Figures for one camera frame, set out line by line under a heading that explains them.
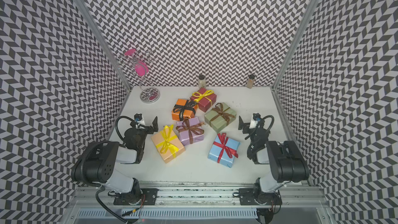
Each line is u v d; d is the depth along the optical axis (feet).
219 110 3.23
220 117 3.13
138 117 2.48
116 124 2.14
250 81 3.81
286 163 1.50
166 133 2.88
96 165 1.46
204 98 3.45
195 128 2.92
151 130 2.70
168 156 2.63
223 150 2.65
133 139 2.27
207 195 2.48
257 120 2.43
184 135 2.81
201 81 3.68
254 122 2.51
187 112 3.15
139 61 3.45
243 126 2.63
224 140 2.71
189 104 3.23
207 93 3.41
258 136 2.19
